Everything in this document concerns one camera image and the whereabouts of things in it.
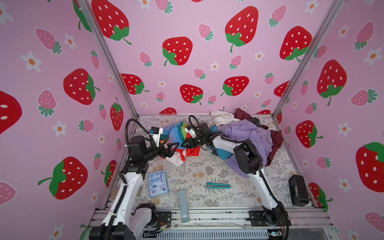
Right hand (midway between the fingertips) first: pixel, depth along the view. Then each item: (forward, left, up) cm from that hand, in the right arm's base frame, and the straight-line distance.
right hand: (182, 145), depth 97 cm
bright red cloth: (-4, -5, -1) cm, 7 cm away
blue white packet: (-26, +9, 0) cm, 28 cm away
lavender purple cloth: (+13, -40, +5) cm, 42 cm away
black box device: (-22, -65, +1) cm, 69 cm away
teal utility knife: (-22, -20, -6) cm, 30 cm away
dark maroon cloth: (+15, -64, -3) cm, 66 cm away
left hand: (-11, +1, +18) cm, 21 cm away
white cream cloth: (+27, -23, +1) cm, 36 cm away
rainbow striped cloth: (+5, +6, +5) cm, 9 cm away
